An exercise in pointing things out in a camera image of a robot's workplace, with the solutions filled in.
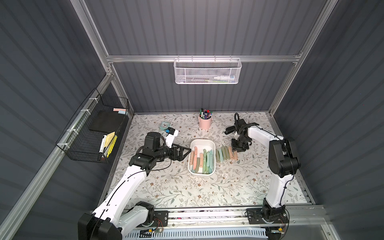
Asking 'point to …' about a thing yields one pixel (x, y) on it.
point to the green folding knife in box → (204, 161)
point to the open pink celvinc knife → (195, 162)
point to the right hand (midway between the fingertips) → (236, 149)
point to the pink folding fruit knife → (230, 152)
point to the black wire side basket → (91, 133)
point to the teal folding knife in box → (211, 162)
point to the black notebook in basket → (107, 120)
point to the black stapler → (230, 130)
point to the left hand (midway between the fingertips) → (183, 148)
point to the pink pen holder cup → (205, 124)
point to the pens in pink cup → (205, 114)
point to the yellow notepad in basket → (109, 138)
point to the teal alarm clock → (164, 125)
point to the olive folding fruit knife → (227, 152)
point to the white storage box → (202, 157)
